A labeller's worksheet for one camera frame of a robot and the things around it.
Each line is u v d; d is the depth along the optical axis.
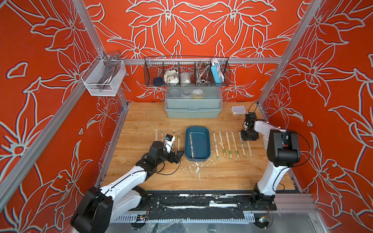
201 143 0.96
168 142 0.73
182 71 1.01
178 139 0.97
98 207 0.40
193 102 1.00
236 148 0.93
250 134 0.80
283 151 0.51
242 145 0.95
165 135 0.74
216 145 0.95
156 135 1.00
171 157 0.74
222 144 0.95
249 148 0.93
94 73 0.79
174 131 1.03
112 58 0.85
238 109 1.14
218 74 0.88
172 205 0.73
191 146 0.93
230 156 0.90
